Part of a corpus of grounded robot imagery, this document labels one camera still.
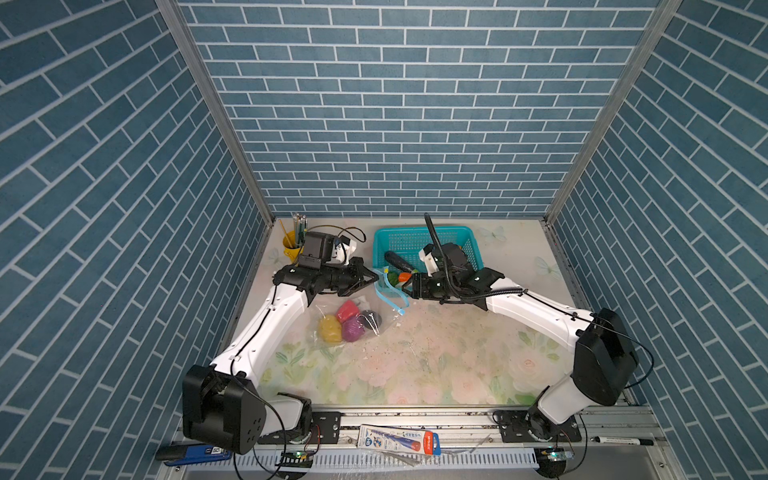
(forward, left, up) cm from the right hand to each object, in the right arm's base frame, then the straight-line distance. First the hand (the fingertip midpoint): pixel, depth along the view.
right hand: (405, 285), depth 82 cm
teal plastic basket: (+26, +2, -12) cm, 29 cm away
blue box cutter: (-42, +46, -11) cm, 63 cm away
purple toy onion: (-10, +14, -10) cm, 20 cm away
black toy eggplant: (+18, +4, -13) cm, 23 cm away
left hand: (-2, +6, +7) cm, 9 cm away
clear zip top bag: (-6, +6, +3) cm, 9 cm away
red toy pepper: (-4, +17, -10) cm, 20 cm away
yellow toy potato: (-9, +21, -11) cm, 26 cm away
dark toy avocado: (-8, +9, -6) cm, 14 cm away
